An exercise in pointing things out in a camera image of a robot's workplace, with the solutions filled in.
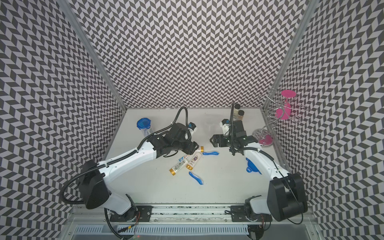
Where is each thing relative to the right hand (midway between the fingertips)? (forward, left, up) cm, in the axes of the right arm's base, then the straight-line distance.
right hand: (217, 142), depth 84 cm
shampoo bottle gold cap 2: (-13, +26, -11) cm, 31 cm away
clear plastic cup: (+15, +3, -3) cm, 16 cm away
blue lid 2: (+15, +46, 0) cm, 48 cm away
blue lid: (-9, -21, -14) cm, 27 cm away
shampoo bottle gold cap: (+2, +9, -12) cm, 15 cm away
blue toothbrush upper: (0, +2, -12) cm, 13 cm away
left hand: (-4, +13, +3) cm, 14 cm away
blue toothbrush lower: (-16, +12, -13) cm, 24 cm away
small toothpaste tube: (-4, +22, -12) cm, 25 cm away
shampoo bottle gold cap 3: (-6, +14, -11) cm, 18 cm away
